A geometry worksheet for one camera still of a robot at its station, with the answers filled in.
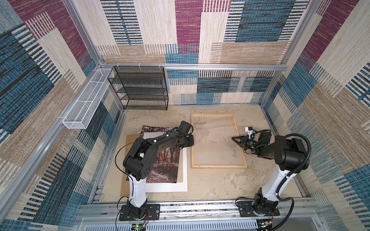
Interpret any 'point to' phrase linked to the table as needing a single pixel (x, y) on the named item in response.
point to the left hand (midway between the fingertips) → (193, 141)
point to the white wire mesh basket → (80, 116)
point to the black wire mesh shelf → (140, 87)
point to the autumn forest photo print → (165, 168)
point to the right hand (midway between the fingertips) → (232, 139)
